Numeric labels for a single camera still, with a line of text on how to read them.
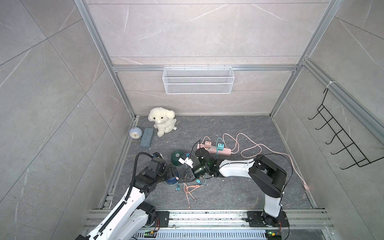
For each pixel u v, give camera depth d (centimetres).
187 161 77
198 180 86
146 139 103
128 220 57
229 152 96
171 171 73
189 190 83
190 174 71
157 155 71
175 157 84
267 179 48
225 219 75
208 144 95
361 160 58
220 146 94
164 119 96
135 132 101
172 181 77
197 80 101
